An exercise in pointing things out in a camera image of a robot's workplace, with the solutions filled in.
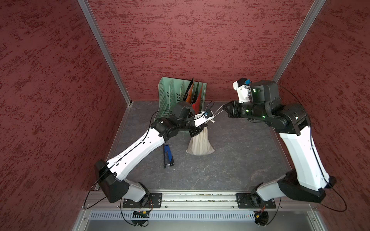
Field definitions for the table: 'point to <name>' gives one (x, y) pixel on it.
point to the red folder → (197, 107)
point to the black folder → (185, 95)
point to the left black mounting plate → (149, 200)
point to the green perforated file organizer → (171, 91)
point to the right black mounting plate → (253, 200)
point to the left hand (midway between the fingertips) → (202, 124)
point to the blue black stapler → (168, 158)
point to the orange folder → (190, 96)
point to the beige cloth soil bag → (201, 144)
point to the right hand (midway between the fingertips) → (223, 110)
